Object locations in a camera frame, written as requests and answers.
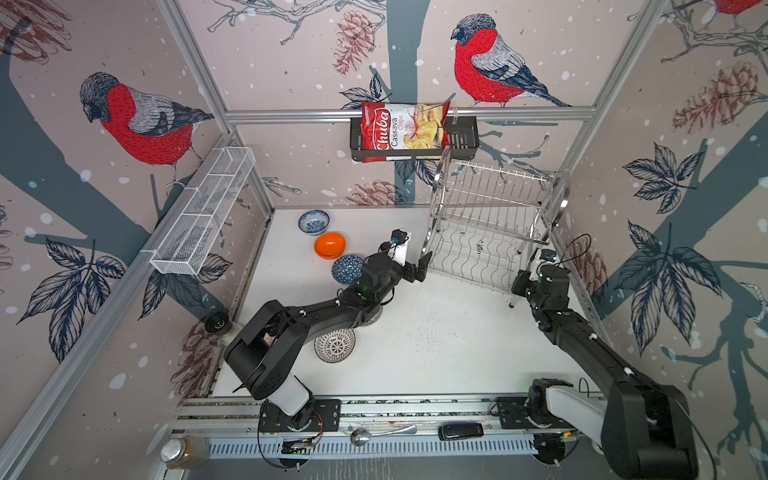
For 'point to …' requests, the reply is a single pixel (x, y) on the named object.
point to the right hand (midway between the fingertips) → (519, 273)
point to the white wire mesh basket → (188, 246)
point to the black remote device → (460, 430)
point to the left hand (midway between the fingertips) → (418, 246)
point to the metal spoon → (361, 436)
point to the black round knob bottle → (218, 322)
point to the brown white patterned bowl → (337, 346)
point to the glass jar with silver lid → (185, 452)
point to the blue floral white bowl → (313, 222)
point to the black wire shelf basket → (463, 133)
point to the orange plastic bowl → (330, 246)
